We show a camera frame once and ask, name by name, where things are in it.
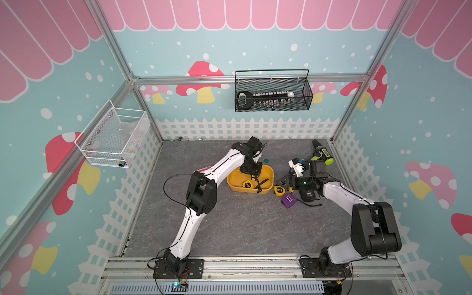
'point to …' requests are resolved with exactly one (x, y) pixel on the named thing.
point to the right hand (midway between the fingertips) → (281, 181)
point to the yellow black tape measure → (307, 195)
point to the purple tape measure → (289, 200)
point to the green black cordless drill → (321, 152)
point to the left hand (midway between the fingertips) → (256, 175)
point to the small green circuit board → (177, 285)
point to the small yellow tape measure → (279, 191)
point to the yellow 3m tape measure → (247, 184)
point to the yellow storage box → (264, 182)
